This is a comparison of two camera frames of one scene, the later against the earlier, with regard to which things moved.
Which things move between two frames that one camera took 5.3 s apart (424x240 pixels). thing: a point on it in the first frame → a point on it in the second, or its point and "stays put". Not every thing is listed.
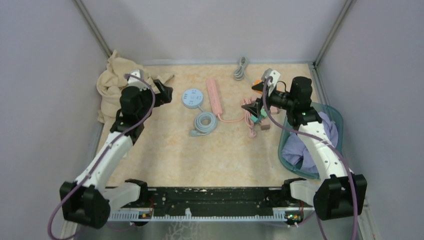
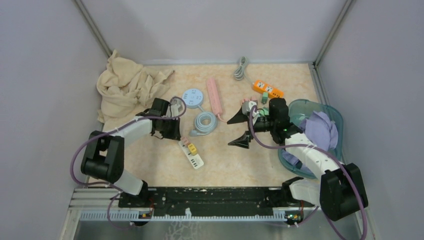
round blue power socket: [192, 98] stays put
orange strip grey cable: [239, 73] stays put
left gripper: [165, 94] → [175, 134]
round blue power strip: [200, 128] stays put
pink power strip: [214, 96] stays put
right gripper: [254, 108] → [243, 141]
